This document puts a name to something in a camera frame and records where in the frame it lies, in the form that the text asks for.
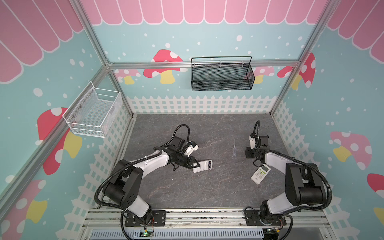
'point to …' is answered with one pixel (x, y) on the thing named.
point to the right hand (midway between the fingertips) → (248, 150)
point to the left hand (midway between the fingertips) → (197, 167)
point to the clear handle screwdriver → (234, 149)
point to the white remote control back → (204, 165)
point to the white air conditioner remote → (261, 173)
